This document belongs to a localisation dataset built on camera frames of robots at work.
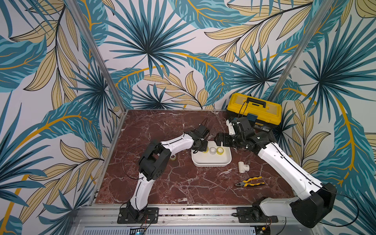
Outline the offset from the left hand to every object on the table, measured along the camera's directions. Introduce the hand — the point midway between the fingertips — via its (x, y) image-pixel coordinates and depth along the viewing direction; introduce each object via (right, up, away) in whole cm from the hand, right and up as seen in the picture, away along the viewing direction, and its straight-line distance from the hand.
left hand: (203, 149), depth 94 cm
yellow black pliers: (+23, -18, -11) cm, 31 cm away
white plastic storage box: (-2, -6, -3) cm, 7 cm away
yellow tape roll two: (+2, +1, -9) cm, 9 cm away
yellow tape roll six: (+10, -3, +1) cm, 11 cm away
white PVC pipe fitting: (+23, -10, -7) cm, 26 cm away
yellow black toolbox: (+42, +22, +3) cm, 47 cm away
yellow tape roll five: (-20, -5, -2) cm, 20 cm away
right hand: (+8, +8, -16) cm, 20 cm away
